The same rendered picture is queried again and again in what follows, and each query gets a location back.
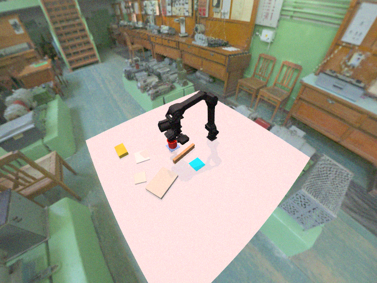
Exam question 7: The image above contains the dark red cup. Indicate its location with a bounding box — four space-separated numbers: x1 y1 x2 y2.
167 139 177 149

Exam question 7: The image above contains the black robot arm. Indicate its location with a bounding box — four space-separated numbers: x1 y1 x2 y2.
158 91 219 141

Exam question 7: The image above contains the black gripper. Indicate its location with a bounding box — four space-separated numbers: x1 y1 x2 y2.
171 125 189 145

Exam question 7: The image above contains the tan flat bar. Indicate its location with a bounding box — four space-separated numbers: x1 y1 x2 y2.
173 143 195 164

